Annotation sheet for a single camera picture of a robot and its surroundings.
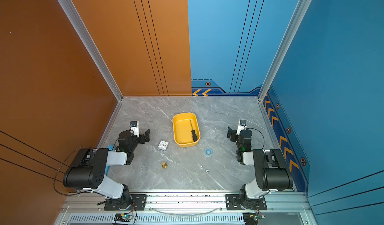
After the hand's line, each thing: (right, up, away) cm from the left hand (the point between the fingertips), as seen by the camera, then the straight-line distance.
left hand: (141, 127), depth 94 cm
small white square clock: (+14, -11, -3) cm, 18 cm away
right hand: (+60, 0, 0) cm, 60 cm away
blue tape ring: (+42, -14, -4) cm, 45 cm away
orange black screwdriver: (+34, -6, 0) cm, 34 cm away
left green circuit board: (0, -40, -23) cm, 46 cm away
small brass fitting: (+17, -20, -11) cm, 28 cm away
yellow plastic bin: (+28, -2, +7) cm, 29 cm away
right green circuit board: (+62, -41, -24) cm, 77 cm away
